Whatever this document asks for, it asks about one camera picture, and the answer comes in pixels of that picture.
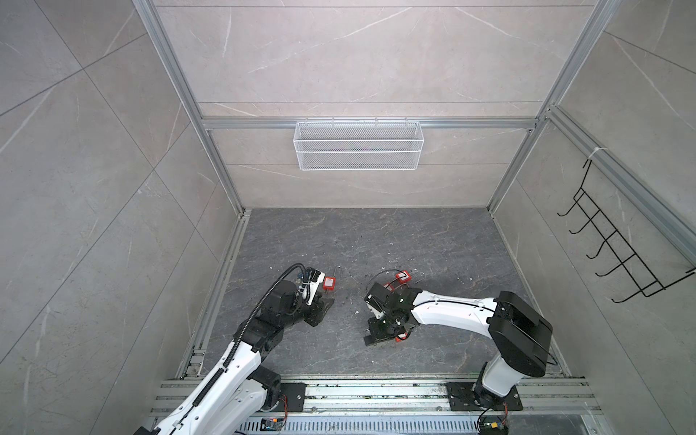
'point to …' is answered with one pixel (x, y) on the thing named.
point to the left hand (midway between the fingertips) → (326, 291)
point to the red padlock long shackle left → (329, 283)
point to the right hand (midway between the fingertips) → (373, 335)
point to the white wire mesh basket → (358, 146)
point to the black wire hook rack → (612, 241)
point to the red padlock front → (401, 336)
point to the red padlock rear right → (402, 279)
